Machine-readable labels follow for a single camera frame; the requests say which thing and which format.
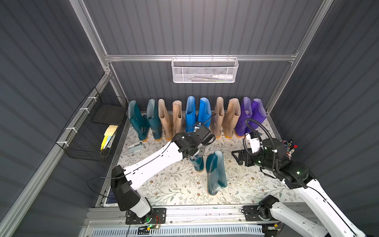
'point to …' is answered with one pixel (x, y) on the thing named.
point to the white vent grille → (241, 231)
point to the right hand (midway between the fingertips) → (241, 151)
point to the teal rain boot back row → (154, 119)
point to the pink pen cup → (289, 146)
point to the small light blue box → (135, 147)
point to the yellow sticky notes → (108, 135)
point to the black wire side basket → (82, 138)
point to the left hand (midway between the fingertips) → (199, 146)
